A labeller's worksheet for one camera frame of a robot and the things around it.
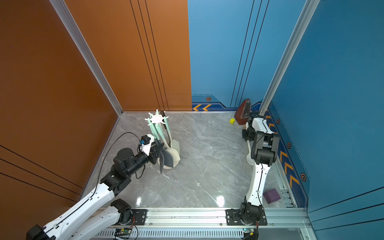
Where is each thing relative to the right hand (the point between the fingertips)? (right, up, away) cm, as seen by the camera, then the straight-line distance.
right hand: (248, 139), depth 104 cm
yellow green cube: (-10, +13, +8) cm, 18 cm away
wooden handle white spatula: (-3, -10, -11) cm, 15 cm away
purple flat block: (+2, -26, -29) cm, 39 cm away
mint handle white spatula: (-49, -1, -17) cm, 52 cm away
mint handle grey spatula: (-52, -6, -27) cm, 59 cm away
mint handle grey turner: (-55, +2, -35) cm, 65 cm away
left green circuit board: (-71, -41, -33) cm, 88 cm away
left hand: (-54, +2, -31) cm, 62 cm away
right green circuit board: (-11, -42, -32) cm, 54 cm away
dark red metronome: (-4, +18, +4) cm, 18 cm away
